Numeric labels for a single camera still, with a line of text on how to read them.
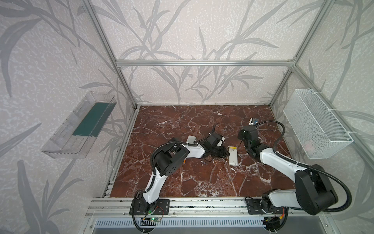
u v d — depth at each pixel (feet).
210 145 2.52
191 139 3.25
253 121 2.52
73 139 2.07
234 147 3.13
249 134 2.18
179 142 1.90
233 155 3.01
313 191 1.38
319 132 2.07
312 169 1.45
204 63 3.08
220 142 2.58
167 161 1.75
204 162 2.91
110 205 2.48
